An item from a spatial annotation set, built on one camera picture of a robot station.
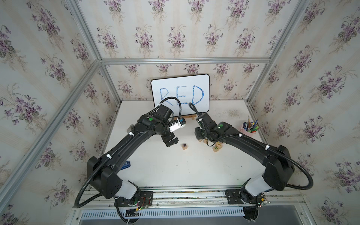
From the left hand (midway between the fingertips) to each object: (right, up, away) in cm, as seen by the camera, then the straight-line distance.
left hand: (172, 133), depth 78 cm
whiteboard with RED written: (+13, +28, +20) cm, 37 cm away
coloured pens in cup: (+51, +2, +13) cm, 53 cm away
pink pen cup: (+47, -1, +11) cm, 49 cm away
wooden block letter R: (+7, -11, +13) cm, 18 cm away
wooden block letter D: (+29, -10, +13) cm, 34 cm away
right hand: (+17, 0, +6) cm, 18 cm away
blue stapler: (-28, -20, +5) cm, 34 cm away
